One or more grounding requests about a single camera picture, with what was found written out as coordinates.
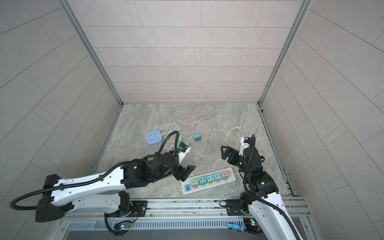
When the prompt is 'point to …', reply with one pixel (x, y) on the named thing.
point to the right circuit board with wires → (251, 226)
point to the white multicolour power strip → (186, 187)
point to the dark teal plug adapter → (210, 178)
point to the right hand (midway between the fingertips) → (225, 150)
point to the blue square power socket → (154, 137)
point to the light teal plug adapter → (218, 176)
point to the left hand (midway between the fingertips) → (194, 163)
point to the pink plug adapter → (225, 174)
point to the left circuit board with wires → (124, 226)
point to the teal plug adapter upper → (197, 137)
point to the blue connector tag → (235, 226)
